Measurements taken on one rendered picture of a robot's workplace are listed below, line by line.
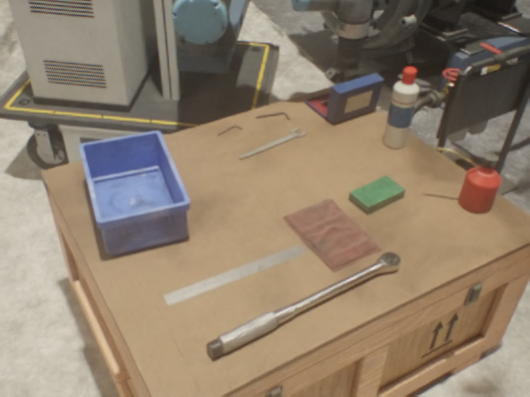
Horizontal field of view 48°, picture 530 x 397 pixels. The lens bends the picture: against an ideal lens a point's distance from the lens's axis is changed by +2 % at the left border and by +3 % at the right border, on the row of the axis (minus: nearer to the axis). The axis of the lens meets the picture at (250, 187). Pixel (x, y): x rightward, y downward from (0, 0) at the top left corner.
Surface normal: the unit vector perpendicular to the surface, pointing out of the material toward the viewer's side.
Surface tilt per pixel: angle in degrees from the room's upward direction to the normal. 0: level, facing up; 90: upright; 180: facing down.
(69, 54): 90
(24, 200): 0
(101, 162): 90
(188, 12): 95
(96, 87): 90
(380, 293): 0
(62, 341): 0
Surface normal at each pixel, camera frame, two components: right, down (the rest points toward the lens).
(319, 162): 0.02, -0.77
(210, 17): -0.01, 0.70
